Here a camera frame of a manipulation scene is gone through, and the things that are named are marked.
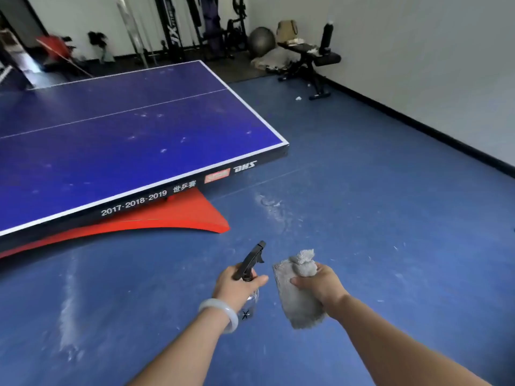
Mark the orange bag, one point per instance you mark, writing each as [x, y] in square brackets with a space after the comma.
[56, 46]

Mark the black exercise bench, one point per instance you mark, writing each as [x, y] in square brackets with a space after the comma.
[310, 56]

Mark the black fitness machine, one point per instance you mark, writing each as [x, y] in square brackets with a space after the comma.
[98, 42]

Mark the person's left forearm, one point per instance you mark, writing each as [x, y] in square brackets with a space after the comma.
[185, 353]

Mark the black exercise equipment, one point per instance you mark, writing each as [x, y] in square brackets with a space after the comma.
[177, 28]

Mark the white jade bangle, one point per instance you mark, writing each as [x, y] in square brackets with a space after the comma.
[217, 303]

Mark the crumpled white plastic sheet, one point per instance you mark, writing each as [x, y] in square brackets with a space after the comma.
[273, 60]

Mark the grey exercise ball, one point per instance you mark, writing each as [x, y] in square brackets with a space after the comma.
[261, 42]

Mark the blue table tennis table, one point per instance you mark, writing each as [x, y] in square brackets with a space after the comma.
[120, 136]

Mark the person's right forearm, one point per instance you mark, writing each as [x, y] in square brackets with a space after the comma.
[402, 349]

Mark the person's left hand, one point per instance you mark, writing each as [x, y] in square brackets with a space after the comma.
[233, 291]

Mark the black floor mat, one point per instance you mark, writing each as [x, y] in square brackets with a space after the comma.
[237, 70]

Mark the grey cleaning cloth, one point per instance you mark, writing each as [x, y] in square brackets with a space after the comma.
[299, 305]

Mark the person's right hand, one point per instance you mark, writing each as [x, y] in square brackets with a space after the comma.
[328, 285]

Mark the beige tote bag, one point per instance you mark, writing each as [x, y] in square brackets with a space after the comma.
[287, 31]

